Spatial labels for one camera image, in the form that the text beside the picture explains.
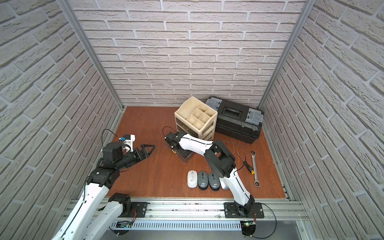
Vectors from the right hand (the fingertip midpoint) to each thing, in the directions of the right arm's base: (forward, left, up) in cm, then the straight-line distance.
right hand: (195, 145), depth 94 cm
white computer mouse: (-21, +3, -1) cm, 21 cm away
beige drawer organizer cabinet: (+4, -1, +22) cm, 23 cm away
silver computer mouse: (-23, -15, -4) cm, 28 cm away
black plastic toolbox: (+8, -27, +13) cm, 31 cm away
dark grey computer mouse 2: (-23, -9, -2) cm, 24 cm away
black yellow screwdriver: (-15, -31, -2) cm, 34 cm away
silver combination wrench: (-24, -34, -4) cm, 42 cm away
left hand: (-9, +22, +17) cm, 30 cm away
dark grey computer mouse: (-21, -3, -3) cm, 21 cm away
